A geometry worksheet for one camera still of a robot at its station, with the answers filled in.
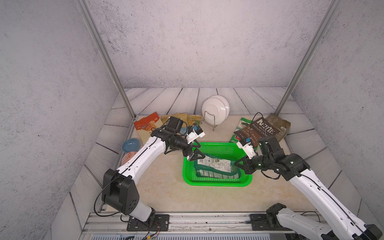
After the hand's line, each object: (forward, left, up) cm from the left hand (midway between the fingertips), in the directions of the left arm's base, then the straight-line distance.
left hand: (202, 151), depth 75 cm
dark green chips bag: (-6, -7, -6) cm, 11 cm away
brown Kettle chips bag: (+29, -44, -18) cm, 55 cm away
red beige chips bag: (+36, +41, -21) cm, 59 cm away
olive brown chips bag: (+33, -61, -21) cm, 73 cm away
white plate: (+36, -11, -5) cm, 38 cm away
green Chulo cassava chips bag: (+37, -33, -21) cm, 54 cm away
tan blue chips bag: (+41, +13, -17) cm, 47 cm away
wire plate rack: (+33, -11, -19) cm, 40 cm away
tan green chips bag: (+39, +4, -19) cm, 44 cm away
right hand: (-7, -16, 0) cm, 17 cm away
